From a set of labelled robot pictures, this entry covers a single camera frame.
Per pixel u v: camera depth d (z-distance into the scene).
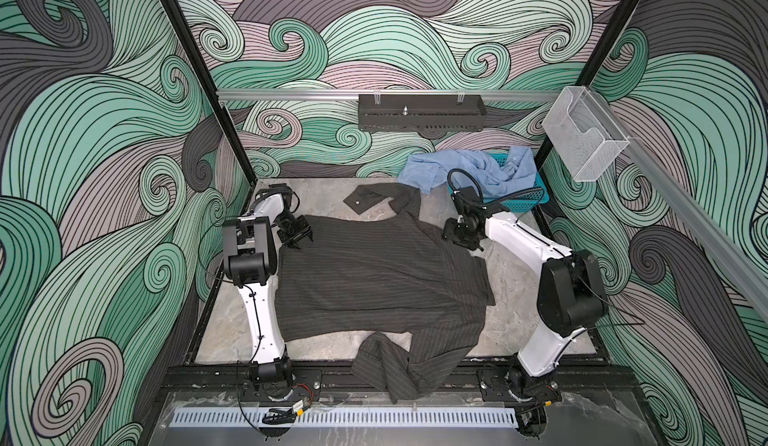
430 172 1.13
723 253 0.54
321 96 1.74
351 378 0.76
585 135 0.79
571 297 0.47
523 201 1.04
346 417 0.70
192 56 0.84
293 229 0.88
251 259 0.58
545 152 1.11
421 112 0.96
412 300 0.88
